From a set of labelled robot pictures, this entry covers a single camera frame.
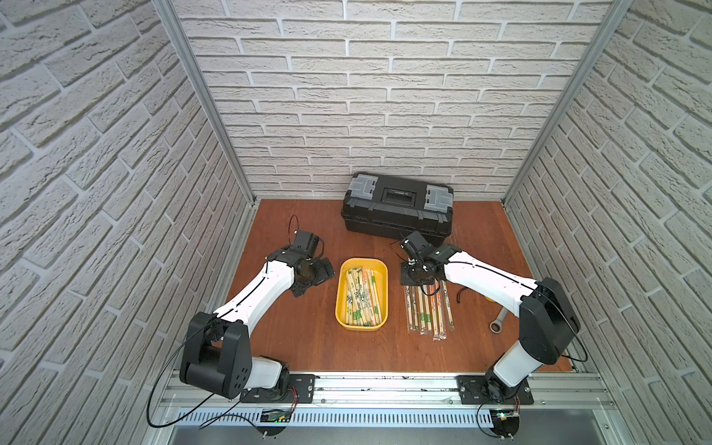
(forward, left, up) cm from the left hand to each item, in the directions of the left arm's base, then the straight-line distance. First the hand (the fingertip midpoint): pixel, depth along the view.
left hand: (325, 274), depth 86 cm
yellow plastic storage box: (-4, -12, -7) cm, 15 cm away
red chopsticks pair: (-16, -36, -9) cm, 40 cm away
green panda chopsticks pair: (-8, -41, -9) cm, 42 cm away
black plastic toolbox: (+22, -24, +8) cm, 34 cm away
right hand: (-1, -27, -1) cm, 27 cm away
